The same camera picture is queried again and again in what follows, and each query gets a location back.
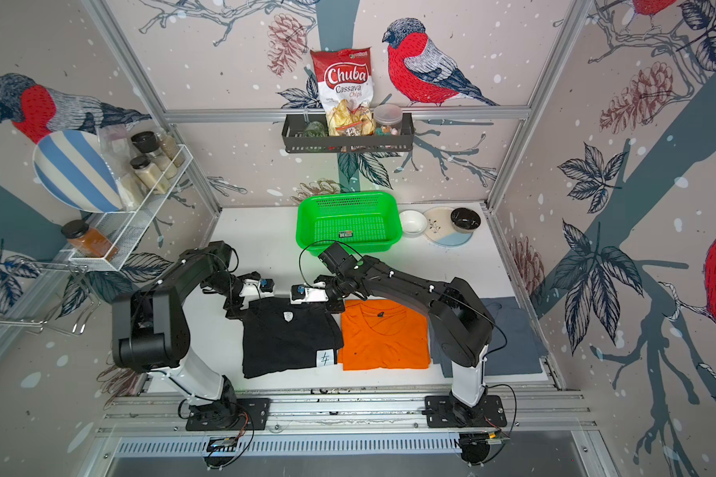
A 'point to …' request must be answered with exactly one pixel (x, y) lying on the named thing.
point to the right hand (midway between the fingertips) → (313, 300)
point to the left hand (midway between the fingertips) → (259, 291)
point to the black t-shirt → (278, 335)
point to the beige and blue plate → (438, 228)
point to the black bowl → (464, 220)
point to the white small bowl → (413, 222)
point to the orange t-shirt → (383, 334)
